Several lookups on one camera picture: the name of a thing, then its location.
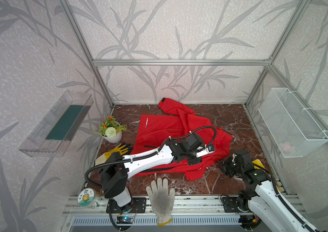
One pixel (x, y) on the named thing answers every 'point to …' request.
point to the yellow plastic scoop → (258, 162)
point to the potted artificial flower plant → (111, 130)
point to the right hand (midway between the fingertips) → (215, 157)
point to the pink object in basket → (285, 147)
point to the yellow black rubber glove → (121, 150)
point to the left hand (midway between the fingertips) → (201, 151)
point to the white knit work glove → (161, 199)
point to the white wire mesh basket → (295, 131)
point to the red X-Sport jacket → (174, 121)
